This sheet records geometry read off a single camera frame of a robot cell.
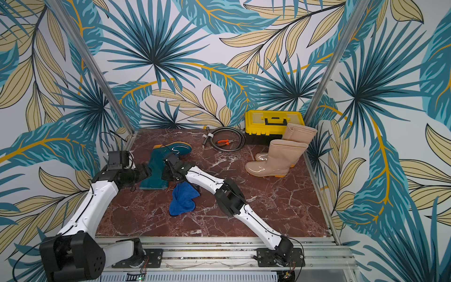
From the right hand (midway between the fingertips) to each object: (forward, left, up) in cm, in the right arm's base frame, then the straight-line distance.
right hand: (163, 174), depth 96 cm
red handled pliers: (+24, -35, -2) cm, 42 cm away
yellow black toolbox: (+24, -56, +11) cm, 62 cm away
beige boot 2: (-1, -62, +16) cm, 64 cm away
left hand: (-7, +4, +11) cm, 14 cm away
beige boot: (+10, -56, 0) cm, 57 cm away
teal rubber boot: (+14, +5, +1) cm, 15 cm away
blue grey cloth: (-16, -12, 0) cm, 20 cm away
